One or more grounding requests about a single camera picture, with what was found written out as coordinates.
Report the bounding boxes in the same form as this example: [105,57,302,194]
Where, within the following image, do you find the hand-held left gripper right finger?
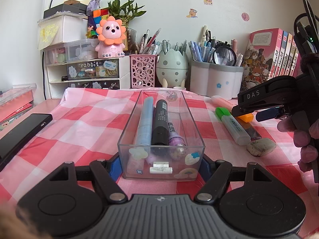
[194,156,275,204]

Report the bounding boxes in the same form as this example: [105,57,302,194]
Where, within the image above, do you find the pink box with clear lid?
[0,82,38,122]

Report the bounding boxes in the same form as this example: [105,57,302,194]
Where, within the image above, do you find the white pen with purple end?
[167,122,187,160]

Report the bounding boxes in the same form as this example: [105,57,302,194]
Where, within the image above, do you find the black marker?
[151,100,170,147]

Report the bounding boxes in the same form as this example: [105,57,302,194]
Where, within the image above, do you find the pens in white holder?
[188,25,243,66]

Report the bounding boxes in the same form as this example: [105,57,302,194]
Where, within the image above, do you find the cartoon cover book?
[240,28,284,92]

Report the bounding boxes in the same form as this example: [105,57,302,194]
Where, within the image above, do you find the cartoon sticker sheets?
[0,102,34,132]

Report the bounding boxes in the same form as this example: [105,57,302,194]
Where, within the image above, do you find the black cable beside organizer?
[43,51,48,100]

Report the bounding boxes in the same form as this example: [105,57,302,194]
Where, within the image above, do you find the egg-shaped pen holder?
[156,48,190,88]

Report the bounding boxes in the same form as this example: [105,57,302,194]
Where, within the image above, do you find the clear plastic organizer box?
[117,90,206,182]

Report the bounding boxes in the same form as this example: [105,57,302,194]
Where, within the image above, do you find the plastic bag with yellow pieces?
[37,19,64,50]

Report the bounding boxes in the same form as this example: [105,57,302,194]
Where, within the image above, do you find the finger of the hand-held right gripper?
[232,76,298,117]
[255,106,287,122]

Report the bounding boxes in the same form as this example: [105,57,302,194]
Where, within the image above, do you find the pens in pink holder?
[135,28,161,55]

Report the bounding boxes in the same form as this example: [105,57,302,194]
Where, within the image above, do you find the small colourful figurine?
[85,25,99,39]

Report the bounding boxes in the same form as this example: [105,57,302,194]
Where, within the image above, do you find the black patterned drawer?
[68,79,120,90]

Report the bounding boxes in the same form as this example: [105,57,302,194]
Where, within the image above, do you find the black magnifying glass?
[213,45,237,66]

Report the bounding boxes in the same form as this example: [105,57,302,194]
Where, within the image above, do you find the peach pink highlighter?
[211,95,240,108]

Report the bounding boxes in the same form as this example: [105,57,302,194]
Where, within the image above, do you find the clear drawer with cloud sticker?
[66,58,119,79]

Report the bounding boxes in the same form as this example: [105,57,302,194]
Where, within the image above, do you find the white drawer organizer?
[45,55,131,100]

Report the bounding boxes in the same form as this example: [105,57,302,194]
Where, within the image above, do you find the pink checked tablecloth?
[0,87,319,219]

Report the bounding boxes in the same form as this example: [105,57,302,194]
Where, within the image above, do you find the pens in egg holder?
[158,39,187,55]

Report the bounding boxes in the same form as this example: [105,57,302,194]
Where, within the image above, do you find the dark grey flat box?
[43,4,80,19]

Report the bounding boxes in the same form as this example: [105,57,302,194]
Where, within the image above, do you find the pink perforated pen holder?
[129,54,159,89]

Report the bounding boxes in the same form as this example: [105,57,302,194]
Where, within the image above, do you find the large clear storage box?
[63,39,100,61]

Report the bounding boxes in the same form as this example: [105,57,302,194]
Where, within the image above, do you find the multicoloured puzzle cube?
[93,8,110,23]

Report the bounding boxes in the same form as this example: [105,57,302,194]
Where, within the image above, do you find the black smartphone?
[0,114,53,172]

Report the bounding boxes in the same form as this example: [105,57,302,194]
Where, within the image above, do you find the black box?
[63,1,89,15]

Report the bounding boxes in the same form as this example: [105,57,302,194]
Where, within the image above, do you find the small clear storage box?
[43,46,68,65]

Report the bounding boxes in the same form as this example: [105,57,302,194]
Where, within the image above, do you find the pink lion toy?
[95,16,127,59]

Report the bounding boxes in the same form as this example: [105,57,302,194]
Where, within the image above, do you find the green bamboo plant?
[108,0,147,28]

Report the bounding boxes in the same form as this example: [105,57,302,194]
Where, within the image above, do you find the white used eraser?
[247,138,277,157]

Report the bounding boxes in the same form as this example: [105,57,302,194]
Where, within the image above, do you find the white cardboard box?
[62,15,90,43]

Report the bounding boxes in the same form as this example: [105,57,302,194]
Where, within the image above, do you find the white flower-shaped pen holder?
[190,60,244,99]

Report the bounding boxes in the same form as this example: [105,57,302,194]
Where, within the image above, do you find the person's right hand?
[277,116,319,173]

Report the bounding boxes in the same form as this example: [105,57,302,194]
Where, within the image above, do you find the clear glass vase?
[126,28,137,53]

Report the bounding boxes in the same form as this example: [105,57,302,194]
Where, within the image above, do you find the black case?
[243,122,262,140]

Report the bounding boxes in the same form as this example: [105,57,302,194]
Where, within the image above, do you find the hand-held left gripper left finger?
[47,154,127,204]

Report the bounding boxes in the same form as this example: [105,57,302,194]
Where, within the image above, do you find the purple sachet bag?
[86,0,102,15]

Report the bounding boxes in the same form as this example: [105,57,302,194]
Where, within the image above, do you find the green highlighter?
[215,107,252,145]

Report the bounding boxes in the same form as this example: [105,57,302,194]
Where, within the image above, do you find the grey blue marker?
[135,97,154,146]

